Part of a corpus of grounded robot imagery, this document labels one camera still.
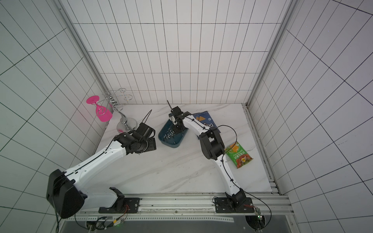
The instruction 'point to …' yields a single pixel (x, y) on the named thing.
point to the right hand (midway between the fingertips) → (172, 129)
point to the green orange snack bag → (236, 152)
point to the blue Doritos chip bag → (207, 120)
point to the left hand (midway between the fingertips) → (148, 148)
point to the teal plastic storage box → (168, 137)
